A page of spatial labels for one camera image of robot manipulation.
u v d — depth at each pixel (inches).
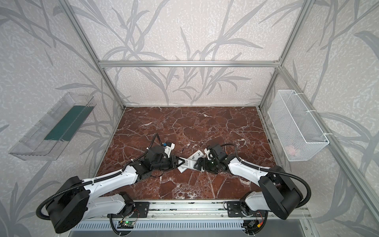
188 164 31.7
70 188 16.4
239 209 29.0
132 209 27.2
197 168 30.4
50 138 24.9
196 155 36.4
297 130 24.4
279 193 16.6
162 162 27.2
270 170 18.6
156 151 25.2
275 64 37.0
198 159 34.4
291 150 28.8
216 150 26.8
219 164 26.0
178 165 29.7
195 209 29.7
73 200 16.1
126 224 28.2
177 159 31.1
